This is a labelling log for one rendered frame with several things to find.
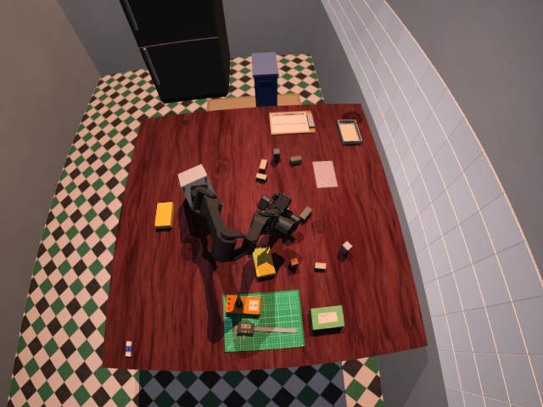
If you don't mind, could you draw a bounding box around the pink flat rectangular pad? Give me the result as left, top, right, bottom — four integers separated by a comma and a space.
312, 161, 338, 188

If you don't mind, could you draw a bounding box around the green cutting mat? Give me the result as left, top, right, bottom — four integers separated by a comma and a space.
223, 290, 305, 352

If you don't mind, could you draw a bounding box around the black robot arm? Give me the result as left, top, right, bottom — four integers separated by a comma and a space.
191, 185, 296, 262

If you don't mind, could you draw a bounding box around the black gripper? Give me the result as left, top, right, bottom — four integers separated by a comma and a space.
258, 195, 301, 231

